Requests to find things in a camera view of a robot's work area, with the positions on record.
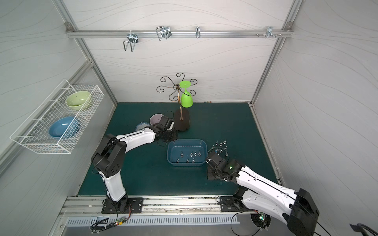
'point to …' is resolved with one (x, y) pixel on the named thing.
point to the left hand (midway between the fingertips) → (179, 136)
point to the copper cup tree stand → (181, 117)
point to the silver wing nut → (217, 149)
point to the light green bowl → (77, 100)
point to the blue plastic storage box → (187, 152)
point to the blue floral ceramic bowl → (141, 126)
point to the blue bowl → (65, 127)
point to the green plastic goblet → (187, 98)
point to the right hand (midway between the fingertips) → (210, 171)
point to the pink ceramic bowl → (155, 118)
